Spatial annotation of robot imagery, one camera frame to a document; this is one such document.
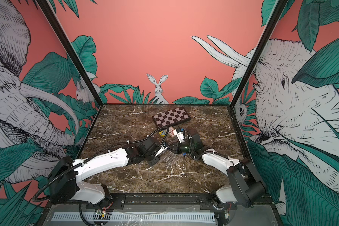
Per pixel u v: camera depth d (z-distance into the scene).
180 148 0.74
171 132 1.01
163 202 0.75
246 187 0.43
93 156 0.91
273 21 0.73
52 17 0.73
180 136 0.78
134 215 0.70
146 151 0.61
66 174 0.41
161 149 0.68
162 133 1.03
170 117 1.09
